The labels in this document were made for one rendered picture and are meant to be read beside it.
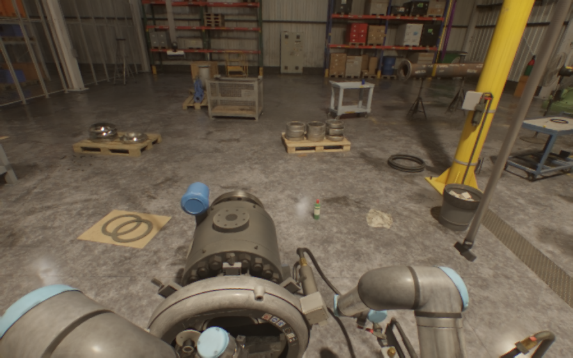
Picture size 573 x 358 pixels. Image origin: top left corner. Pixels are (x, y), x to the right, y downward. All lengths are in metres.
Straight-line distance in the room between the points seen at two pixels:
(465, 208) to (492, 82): 1.53
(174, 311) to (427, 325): 0.92
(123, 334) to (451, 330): 0.73
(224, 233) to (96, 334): 1.22
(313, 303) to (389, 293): 0.60
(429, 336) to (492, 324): 1.95
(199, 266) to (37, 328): 1.10
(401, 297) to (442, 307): 0.10
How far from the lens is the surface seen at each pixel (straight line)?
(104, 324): 0.50
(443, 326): 0.88
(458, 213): 3.54
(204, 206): 1.79
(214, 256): 1.56
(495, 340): 2.72
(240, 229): 1.64
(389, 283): 0.84
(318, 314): 1.41
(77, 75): 13.12
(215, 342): 1.02
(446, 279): 0.89
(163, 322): 1.36
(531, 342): 2.04
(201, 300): 1.26
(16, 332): 0.57
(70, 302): 0.56
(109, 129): 5.95
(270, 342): 1.43
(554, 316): 3.19
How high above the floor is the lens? 1.89
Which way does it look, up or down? 27 degrees down
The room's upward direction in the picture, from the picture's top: 1 degrees clockwise
